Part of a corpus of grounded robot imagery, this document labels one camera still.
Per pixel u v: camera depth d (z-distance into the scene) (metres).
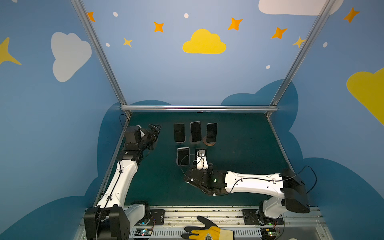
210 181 0.55
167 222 0.73
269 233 0.71
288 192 0.41
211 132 0.98
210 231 0.69
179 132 0.97
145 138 0.68
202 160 0.64
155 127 0.72
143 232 0.71
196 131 0.51
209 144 1.04
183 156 0.84
